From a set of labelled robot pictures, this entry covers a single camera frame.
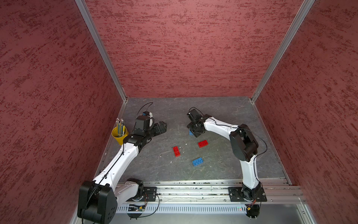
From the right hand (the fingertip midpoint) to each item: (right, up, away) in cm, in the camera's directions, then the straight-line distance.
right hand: (189, 131), depth 97 cm
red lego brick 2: (+9, -8, -3) cm, 12 cm away
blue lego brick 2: (+5, -17, -12) cm, 21 cm away
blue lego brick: (0, 0, -7) cm, 7 cm away
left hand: (-18, +4, -14) cm, 23 cm away
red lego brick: (-9, -12, -7) cm, 17 cm away
